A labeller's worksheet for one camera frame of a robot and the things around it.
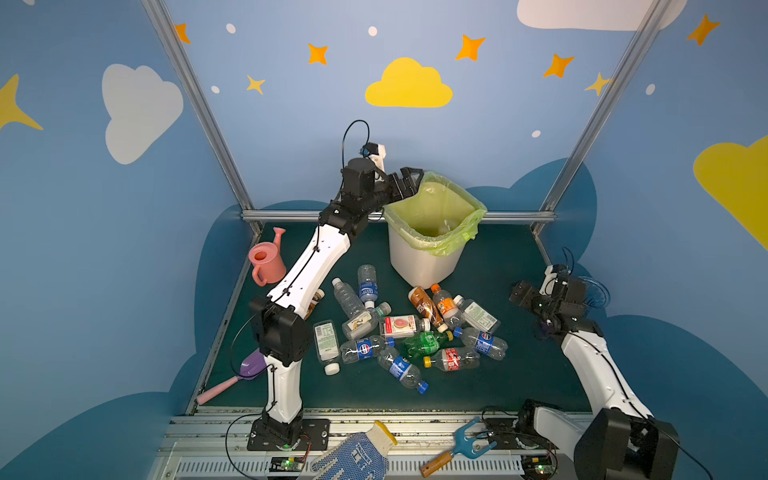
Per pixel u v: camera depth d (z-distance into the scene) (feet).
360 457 2.31
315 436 2.41
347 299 3.09
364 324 2.90
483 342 2.81
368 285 3.22
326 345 2.83
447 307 3.05
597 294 2.63
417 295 3.13
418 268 3.05
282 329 1.55
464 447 2.39
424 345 2.85
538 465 2.35
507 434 2.45
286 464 2.31
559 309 2.09
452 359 2.69
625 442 1.30
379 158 2.23
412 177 2.18
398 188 2.18
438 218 3.42
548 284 2.40
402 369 2.62
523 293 2.52
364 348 2.75
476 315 3.05
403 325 2.94
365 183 1.95
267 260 3.14
